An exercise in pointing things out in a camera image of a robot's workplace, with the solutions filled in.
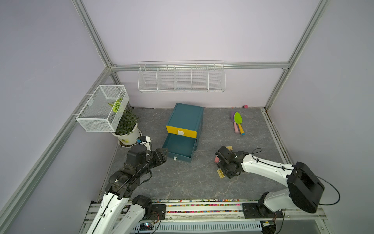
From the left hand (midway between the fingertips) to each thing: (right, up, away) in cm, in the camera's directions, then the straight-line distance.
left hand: (165, 153), depth 70 cm
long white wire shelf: (+6, +46, +29) cm, 55 cm away
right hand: (+29, -12, +17) cm, 36 cm away
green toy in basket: (-30, +25, +11) cm, 40 cm away
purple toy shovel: (+46, +12, +39) cm, 61 cm away
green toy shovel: (+49, +17, +44) cm, 68 cm away
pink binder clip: (+25, -4, +1) cm, 26 cm away
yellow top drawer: (+7, +9, +12) cm, 17 cm away
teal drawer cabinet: (+10, +18, +17) cm, 27 cm away
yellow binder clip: (+38, -2, +27) cm, 47 cm away
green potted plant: (-26, +16, +18) cm, 36 cm away
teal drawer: (+6, -1, +19) cm, 20 cm away
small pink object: (+59, +28, +54) cm, 85 cm away
